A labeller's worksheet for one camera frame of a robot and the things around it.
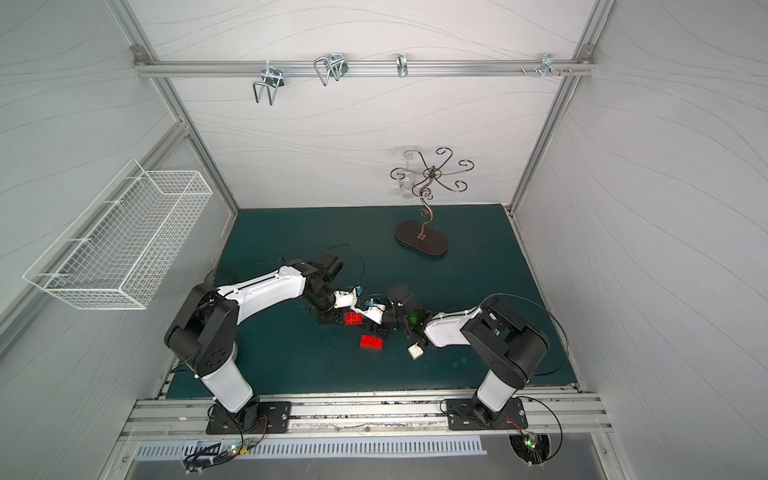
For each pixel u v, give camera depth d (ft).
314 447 2.31
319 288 2.31
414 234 3.64
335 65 2.47
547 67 2.52
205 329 1.53
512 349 1.52
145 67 2.51
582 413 2.69
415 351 2.71
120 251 2.26
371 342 2.76
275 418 2.41
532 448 2.36
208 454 2.34
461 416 2.41
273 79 2.57
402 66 2.57
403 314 2.29
